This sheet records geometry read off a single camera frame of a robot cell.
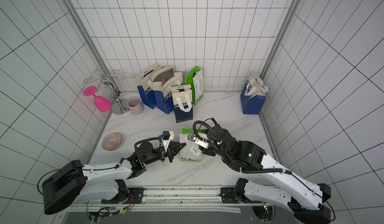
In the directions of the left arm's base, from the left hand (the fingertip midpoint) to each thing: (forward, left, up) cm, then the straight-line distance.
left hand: (183, 145), depth 74 cm
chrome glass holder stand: (+36, +51, -13) cm, 64 cm away
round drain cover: (+8, +46, -13) cm, 48 cm away
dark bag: (+25, +2, +6) cm, 25 cm away
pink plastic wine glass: (+26, +52, +1) cm, 58 cm away
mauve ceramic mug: (+34, +37, -10) cm, 51 cm away
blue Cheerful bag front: (+37, +27, +5) cm, 46 cm away
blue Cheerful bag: (+38, +15, +11) cm, 42 cm away
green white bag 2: (-3, -4, +1) cm, 5 cm away
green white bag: (+41, -6, +10) cm, 42 cm away
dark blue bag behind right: (+34, -43, +2) cm, 55 cm away
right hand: (+3, -9, +11) cm, 15 cm away
